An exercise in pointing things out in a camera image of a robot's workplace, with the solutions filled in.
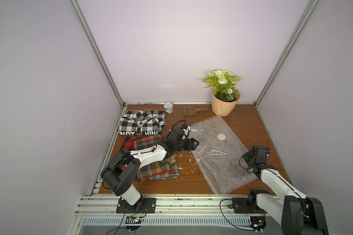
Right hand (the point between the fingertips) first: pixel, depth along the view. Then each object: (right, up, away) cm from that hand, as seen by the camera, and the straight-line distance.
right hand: (249, 150), depth 88 cm
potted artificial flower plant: (-10, +37, +16) cm, 41 cm away
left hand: (-32, +5, -3) cm, 33 cm away
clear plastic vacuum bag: (-18, -4, +2) cm, 19 cm away
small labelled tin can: (-52, +28, +23) cm, 63 cm away
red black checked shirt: (-78, +3, +7) cm, 78 cm away
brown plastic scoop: (-34, +26, +29) cm, 52 cm away
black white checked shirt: (-72, +16, +19) cm, 77 cm away
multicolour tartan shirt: (-51, -10, -5) cm, 53 cm away
